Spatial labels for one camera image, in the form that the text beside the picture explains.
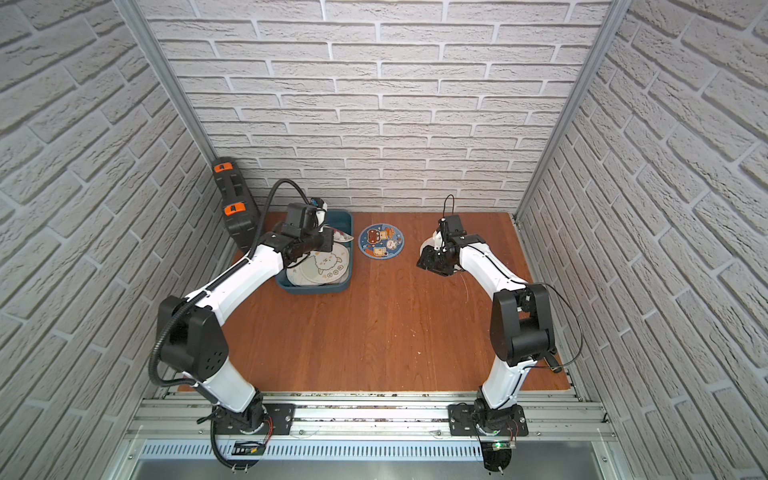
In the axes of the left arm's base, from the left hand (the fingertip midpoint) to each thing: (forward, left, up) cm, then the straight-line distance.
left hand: (335, 229), depth 88 cm
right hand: (-6, -29, -9) cm, 31 cm away
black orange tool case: (+5, +28, +6) cm, 29 cm away
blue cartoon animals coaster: (+12, -14, -19) cm, 26 cm away
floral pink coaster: (-4, -30, 0) cm, 30 cm away
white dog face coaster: (-2, +7, -18) cm, 19 cm away
